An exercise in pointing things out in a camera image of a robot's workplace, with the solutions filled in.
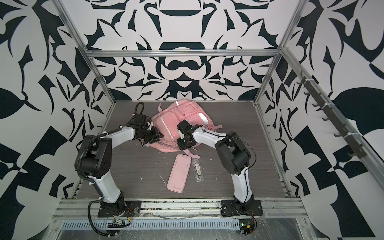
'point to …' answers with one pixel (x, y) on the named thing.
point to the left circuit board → (116, 223)
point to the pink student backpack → (166, 120)
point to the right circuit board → (246, 226)
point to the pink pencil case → (176, 182)
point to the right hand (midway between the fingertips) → (181, 145)
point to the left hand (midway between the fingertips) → (163, 134)
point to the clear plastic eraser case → (198, 172)
